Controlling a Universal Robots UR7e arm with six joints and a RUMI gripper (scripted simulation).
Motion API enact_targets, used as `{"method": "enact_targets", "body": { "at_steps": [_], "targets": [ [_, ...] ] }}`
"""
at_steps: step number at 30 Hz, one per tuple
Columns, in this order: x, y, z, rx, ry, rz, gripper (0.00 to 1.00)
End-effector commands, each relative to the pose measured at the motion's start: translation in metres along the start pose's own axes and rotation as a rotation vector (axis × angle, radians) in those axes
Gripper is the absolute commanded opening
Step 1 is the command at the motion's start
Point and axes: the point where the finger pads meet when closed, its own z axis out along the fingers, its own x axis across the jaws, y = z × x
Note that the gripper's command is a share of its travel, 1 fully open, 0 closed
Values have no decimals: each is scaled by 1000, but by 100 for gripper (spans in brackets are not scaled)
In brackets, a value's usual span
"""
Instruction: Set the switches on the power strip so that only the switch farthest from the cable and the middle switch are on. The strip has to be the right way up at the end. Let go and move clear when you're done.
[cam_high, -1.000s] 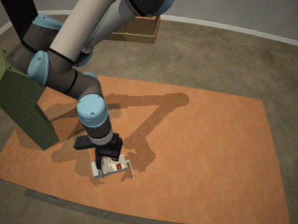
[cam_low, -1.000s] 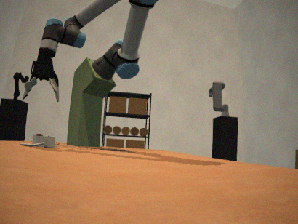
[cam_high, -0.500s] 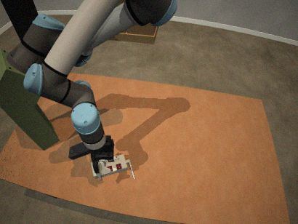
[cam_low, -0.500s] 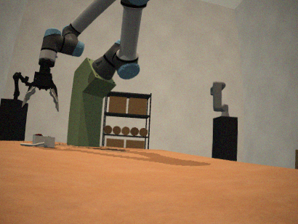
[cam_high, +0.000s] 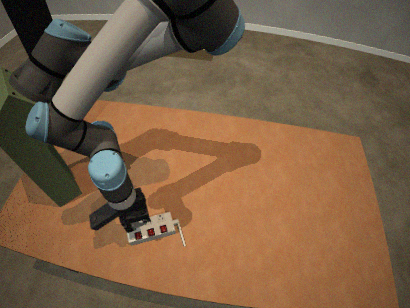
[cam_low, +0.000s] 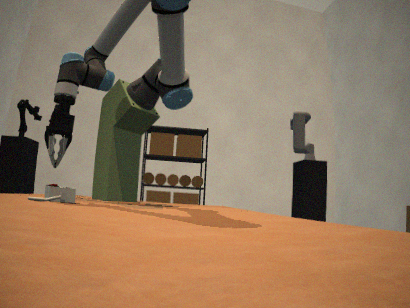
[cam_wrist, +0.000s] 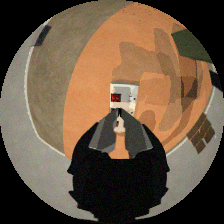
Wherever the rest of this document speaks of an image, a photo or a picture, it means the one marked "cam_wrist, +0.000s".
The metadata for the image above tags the white power strip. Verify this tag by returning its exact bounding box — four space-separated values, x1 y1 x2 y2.
110 82 139 133

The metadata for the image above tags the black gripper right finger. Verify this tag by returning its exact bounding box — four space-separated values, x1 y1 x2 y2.
119 108 170 173

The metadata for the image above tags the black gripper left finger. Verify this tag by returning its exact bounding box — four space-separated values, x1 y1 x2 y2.
67 107 119 175

